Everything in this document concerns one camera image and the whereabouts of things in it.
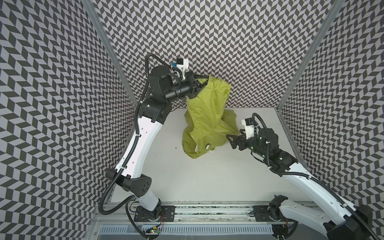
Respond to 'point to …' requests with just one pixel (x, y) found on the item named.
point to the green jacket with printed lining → (208, 122)
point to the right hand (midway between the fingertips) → (235, 131)
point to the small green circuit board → (154, 231)
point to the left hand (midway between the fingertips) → (211, 78)
